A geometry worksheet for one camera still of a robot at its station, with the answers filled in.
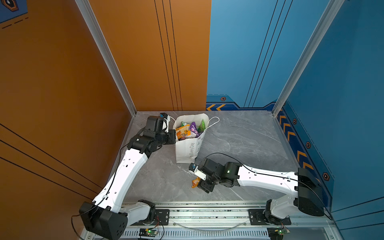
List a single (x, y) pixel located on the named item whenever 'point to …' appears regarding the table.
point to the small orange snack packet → (183, 131)
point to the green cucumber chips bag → (202, 127)
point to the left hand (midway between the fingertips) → (175, 132)
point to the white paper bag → (186, 150)
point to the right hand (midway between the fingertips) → (199, 180)
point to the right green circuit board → (276, 233)
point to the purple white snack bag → (194, 132)
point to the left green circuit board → (147, 232)
